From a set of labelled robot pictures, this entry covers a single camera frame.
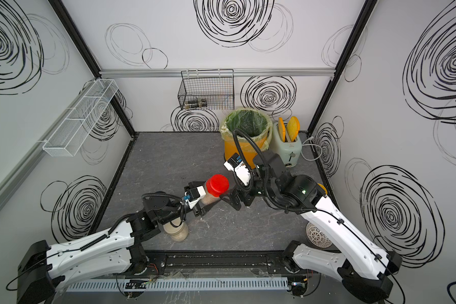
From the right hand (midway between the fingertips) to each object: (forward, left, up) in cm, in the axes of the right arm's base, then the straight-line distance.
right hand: (229, 187), depth 61 cm
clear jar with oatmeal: (-1, +7, -6) cm, 9 cm away
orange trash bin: (+25, -6, -10) cm, 28 cm away
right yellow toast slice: (+41, -31, -13) cm, 53 cm away
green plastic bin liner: (+45, -10, -12) cm, 48 cm away
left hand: (+2, +6, -5) cm, 8 cm away
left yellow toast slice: (+39, -24, -11) cm, 47 cm away
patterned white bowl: (-5, -37, -32) cm, 49 cm away
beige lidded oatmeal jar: (-9, +20, -21) cm, 30 cm away
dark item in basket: (+42, +19, +1) cm, 46 cm away
